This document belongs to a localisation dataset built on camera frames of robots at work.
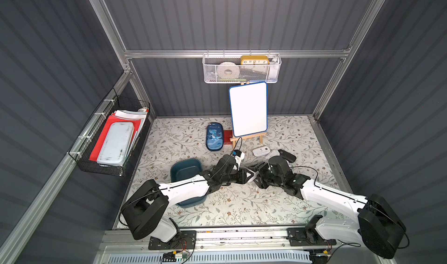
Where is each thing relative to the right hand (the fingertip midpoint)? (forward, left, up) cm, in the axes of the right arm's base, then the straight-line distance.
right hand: (250, 169), depth 81 cm
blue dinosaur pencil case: (+26, +19, -9) cm, 34 cm away
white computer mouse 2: (+16, -14, -11) cm, 24 cm away
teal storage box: (+6, +36, -11) cm, 38 cm away
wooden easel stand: (+23, +7, -7) cm, 25 cm away
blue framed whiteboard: (+29, 0, +11) cm, 32 cm away
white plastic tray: (0, +54, +20) cm, 58 cm away
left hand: (-4, -1, 0) cm, 4 cm away
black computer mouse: (+14, -24, -11) cm, 30 cm away
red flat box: (+29, +11, -11) cm, 33 cm away
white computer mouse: (+18, -8, -11) cm, 22 cm away
